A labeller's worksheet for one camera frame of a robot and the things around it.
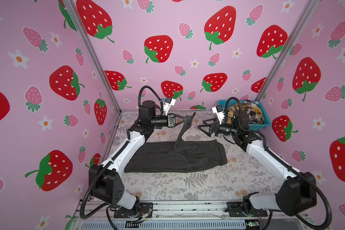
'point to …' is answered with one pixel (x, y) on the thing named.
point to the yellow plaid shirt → (244, 107)
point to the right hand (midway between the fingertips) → (200, 125)
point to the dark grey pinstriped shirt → (160, 156)
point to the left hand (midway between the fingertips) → (185, 120)
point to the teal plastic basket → (266, 120)
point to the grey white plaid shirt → (254, 118)
